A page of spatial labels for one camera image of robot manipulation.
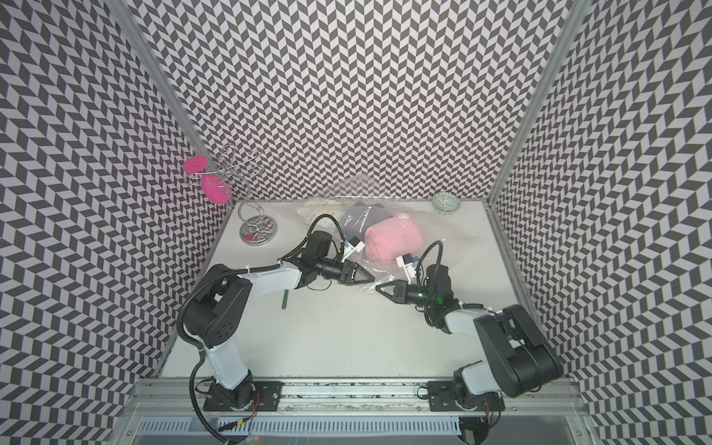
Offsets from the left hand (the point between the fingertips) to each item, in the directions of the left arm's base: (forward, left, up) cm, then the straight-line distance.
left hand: (371, 283), depth 81 cm
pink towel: (+18, -7, -2) cm, 19 cm away
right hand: (-2, -2, -3) cm, 4 cm away
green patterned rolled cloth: (+43, -32, -10) cm, 54 cm away
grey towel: (+23, +3, +4) cm, 23 cm away
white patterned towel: (+38, +25, -9) cm, 46 cm away
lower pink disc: (+38, +58, +4) cm, 69 cm away
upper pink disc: (+32, +55, +19) cm, 67 cm away
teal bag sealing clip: (0, +28, -11) cm, 30 cm away
